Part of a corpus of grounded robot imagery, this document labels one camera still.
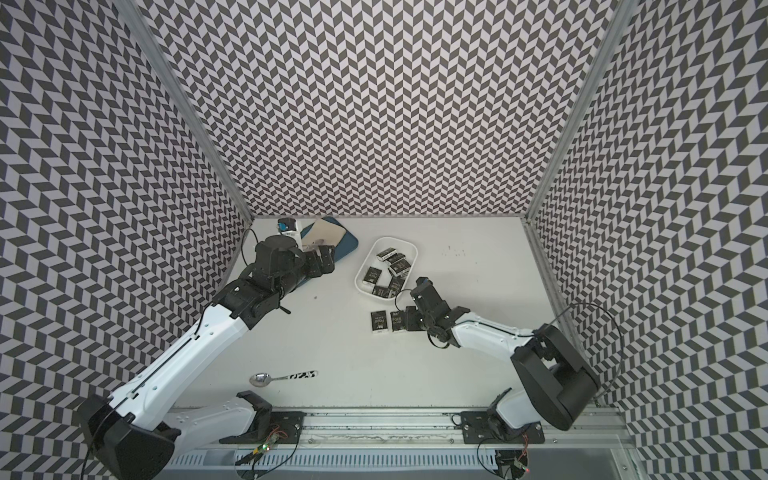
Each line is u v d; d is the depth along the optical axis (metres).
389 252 1.01
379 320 0.89
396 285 0.96
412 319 0.77
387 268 1.03
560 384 0.42
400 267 0.99
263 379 0.78
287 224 0.64
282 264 0.55
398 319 0.89
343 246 1.10
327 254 0.66
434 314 0.68
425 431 0.74
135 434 0.38
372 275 0.99
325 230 1.14
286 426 0.73
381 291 0.94
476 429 0.73
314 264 0.65
